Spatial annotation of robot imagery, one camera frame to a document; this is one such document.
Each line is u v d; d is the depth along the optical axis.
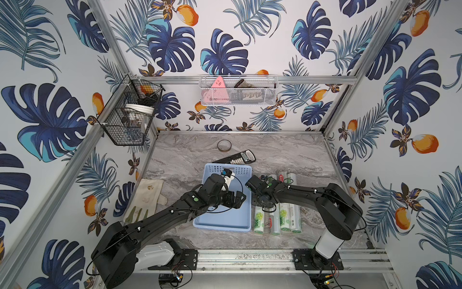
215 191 0.63
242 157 1.07
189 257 0.75
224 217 0.83
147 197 0.92
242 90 0.92
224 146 1.15
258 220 0.81
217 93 0.90
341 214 0.47
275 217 0.83
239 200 0.71
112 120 0.75
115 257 0.40
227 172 0.72
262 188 0.69
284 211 0.84
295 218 0.83
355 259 0.76
